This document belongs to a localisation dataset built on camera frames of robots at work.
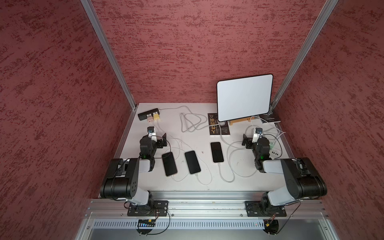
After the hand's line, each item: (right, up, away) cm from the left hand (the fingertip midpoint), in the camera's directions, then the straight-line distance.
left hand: (158, 135), depth 93 cm
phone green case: (+22, -16, -3) cm, 28 cm away
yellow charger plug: (-7, +12, +19) cm, 24 cm away
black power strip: (-16, +13, +17) cm, 26 cm away
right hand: (+60, 0, +1) cm, 60 cm away
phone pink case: (+8, -17, -5) cm, 20 cm away
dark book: (+40, +4, +13) cm, 42 cm away
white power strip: (+74, -11, -1) cm, 75 cm away
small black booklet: (+83, +12, +20) cm, 86 cm away
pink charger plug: (-11, +10, +17) cm, 23 cm away
